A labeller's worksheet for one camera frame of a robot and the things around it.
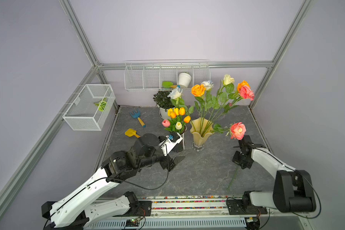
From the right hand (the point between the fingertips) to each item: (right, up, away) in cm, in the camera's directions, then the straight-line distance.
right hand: (237, 161), depth 89 cm
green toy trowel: (-45, +51, +12) cm, 69 cm away
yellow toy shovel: (-72, +17, +14) cm, 75 cm away
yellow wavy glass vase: (-23, +20, -2) cm, 30 cm away
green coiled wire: (-81, +35, -8) cm, 88 cm away
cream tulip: (-37, +23, -19) cm, 47 cm away
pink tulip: (-43, +24, -18) cm, 53 cm away
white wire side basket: (-89, +31, -6) cm, 94 cm away
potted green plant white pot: (-48, +38, +12) cm, 62 cm away
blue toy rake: (-71, +30, +27) cm, 82 cm away
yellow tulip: (-41, +29, -14) cm, 52 cm away
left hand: (-37, +13, -28) cm, 49 cm away
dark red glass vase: (-36, +8, +3) cm, 37 cm away
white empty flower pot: (-33, +52, +3) cm, 62 cm away
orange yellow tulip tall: (-33, +26, -16) cm, 45 cm away
